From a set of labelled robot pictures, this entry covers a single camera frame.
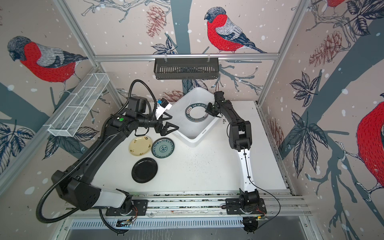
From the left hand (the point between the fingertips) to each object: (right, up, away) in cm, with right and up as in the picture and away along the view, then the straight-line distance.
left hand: (173, 121), depth 70 cm
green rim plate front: (+11, +5, +43) cm, 45 cm away
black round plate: (-20, -29, +16) cm, 39 cm away
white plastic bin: (+8, -9, +32) cm, 34 cm away
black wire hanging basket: (+4, +37, +37) cm, 52 cm away
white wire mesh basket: (-50, 0, +2) cm, 50 cm away
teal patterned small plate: (-11, -18, +25) cm, 33 cm away
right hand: (+19, +6, +38) cm, 43 cm away
